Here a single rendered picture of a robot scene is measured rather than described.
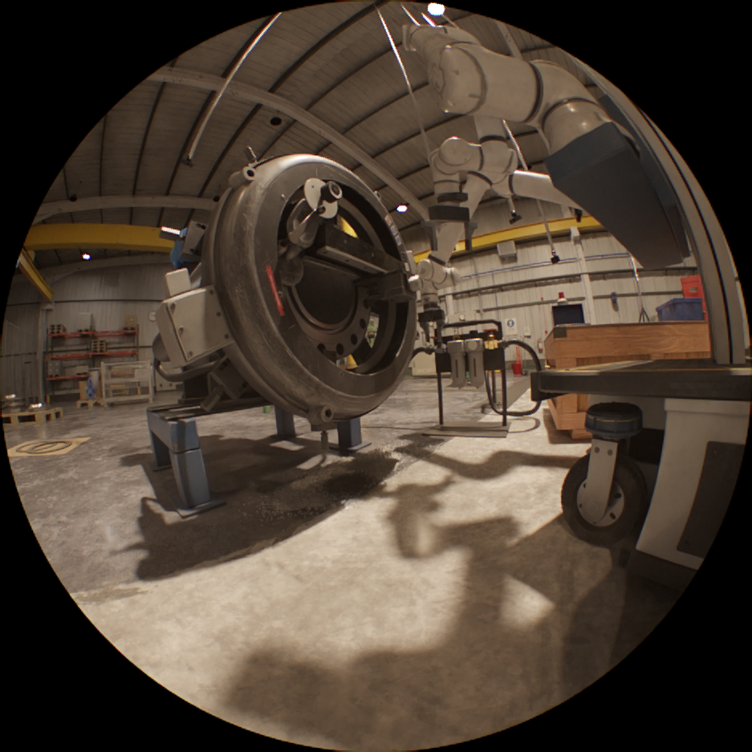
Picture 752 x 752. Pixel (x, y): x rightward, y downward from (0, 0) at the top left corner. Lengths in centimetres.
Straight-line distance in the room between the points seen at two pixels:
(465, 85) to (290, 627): 86
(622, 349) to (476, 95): 102
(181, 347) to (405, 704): 54
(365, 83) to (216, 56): 424
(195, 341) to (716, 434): 68
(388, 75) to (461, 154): 829
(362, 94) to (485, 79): 882
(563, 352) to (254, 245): 110
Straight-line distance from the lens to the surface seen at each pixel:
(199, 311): 44
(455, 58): 56
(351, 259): 65
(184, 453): 76
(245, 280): 46
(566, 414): 119
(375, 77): 907
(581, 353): 118
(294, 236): 54
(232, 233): 50
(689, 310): 157
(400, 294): 73
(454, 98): 55
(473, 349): 131
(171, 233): 59
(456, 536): 57
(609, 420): 45
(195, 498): 80
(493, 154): 86
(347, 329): 80
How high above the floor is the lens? 34
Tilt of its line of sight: 1 degrees down
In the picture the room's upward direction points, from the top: 4 degrees counter-clockwise
